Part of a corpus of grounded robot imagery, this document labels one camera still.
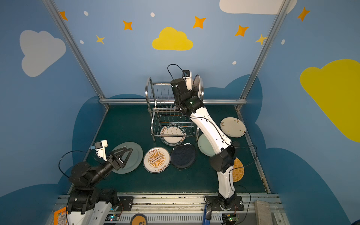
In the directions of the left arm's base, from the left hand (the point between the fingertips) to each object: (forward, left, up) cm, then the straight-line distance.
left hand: (131, 150), depth 64 cm
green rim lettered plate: (+25, -17, -23) cm, 38 cm away
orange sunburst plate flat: (+8, -8, -28) cm, 30 cm away
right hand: (+32, -30, +13) cm, 46 cm away
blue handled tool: (-23, -37, -23) cm, 49 cm away
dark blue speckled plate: (+10, -25, -26) cm, 38 cm away
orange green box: (-24, +34, -23) cm, 48 cm away
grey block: (-21, -66, -25) cm, 74 cm away
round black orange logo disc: (-24, -2, -28) cm, 37 cm away
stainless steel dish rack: (+39, -12, -23) cm, 47 cm away
